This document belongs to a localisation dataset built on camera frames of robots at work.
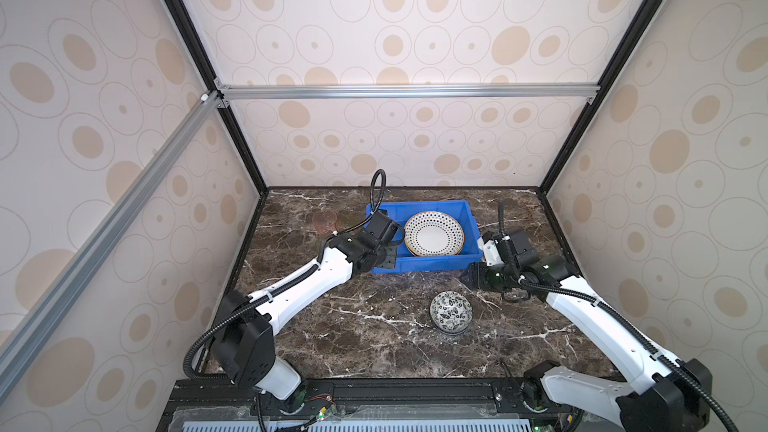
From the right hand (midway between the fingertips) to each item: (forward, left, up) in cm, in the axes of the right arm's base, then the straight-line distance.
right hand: (469, 278), depth 79 cm
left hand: (+7, +19, +3) cm, 21 cm away
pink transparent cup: (+30, +45, -12) cm, 56 cm away
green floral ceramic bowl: (-5, +4, -10) cm, 12 cm away
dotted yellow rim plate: (+23, +6, -11) cm, 27 cm away
